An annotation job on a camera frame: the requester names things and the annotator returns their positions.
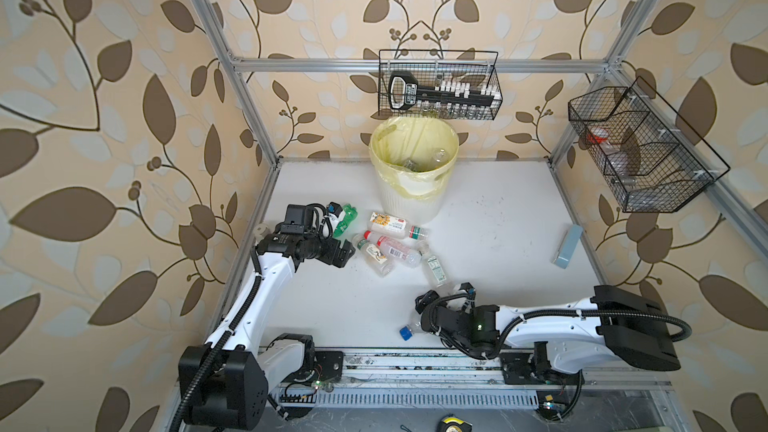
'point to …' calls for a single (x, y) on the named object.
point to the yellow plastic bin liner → (414, 154)
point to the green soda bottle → (350, 214)
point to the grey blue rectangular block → (568, 246)
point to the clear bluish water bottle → (411, 164)
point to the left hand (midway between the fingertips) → (338, 241)
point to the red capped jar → (595, 139)
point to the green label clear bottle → (437, 270)
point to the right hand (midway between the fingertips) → (420, 317)
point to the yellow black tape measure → (453, 423)
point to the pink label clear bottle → (408, 255)
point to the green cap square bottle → (374, 255)
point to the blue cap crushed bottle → (406, 332)
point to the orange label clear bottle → (395, 226)
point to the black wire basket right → (652, 159)
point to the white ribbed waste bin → (416, 212)
